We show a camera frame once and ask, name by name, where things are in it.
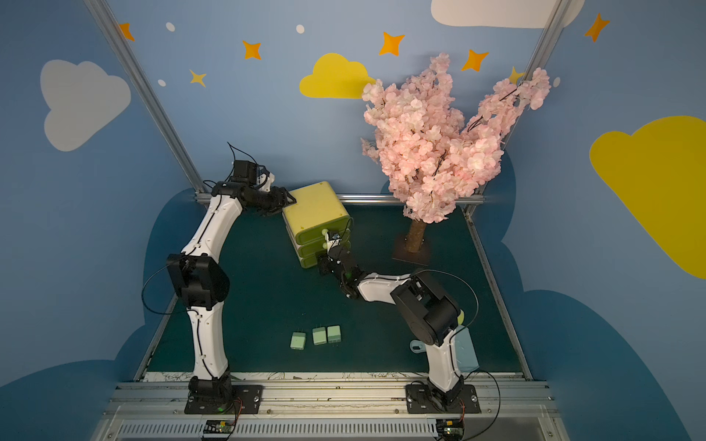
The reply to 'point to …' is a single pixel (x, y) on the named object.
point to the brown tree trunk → (415, 236)
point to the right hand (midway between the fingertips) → (325, 249)
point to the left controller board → (219, 428)
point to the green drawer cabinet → (317, 209)
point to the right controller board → (450, 428)
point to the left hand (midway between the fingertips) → (288, 200)
